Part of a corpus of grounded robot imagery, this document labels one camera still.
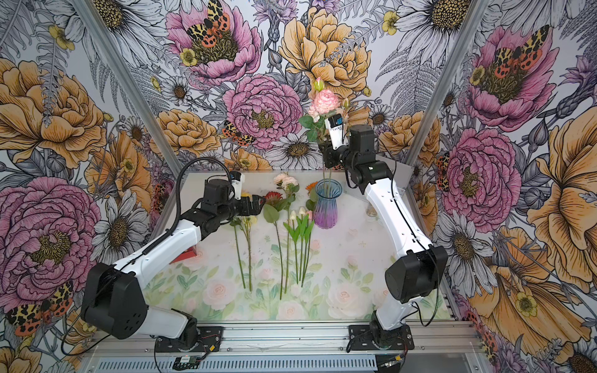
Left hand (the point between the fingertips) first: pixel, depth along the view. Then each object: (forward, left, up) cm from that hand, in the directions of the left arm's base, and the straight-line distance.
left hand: (254, 205), depth 86 cm
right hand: (+9, -24, +18) cm, 31 cm away
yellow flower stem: (+3, +6, -16) cm, 17 cm away
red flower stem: (+8, -4, -15) cm, 18 cm away
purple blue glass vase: (+8, -27, -16) cm, 33 cm away
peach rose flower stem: (+21, -12, -15) cm, 28 cm away
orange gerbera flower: (+14, -21, -18) cm, 31 cm away
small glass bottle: (+7, -47, -15) cm, 50 cm away
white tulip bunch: (0, -16, -18) cm, 24 cm away
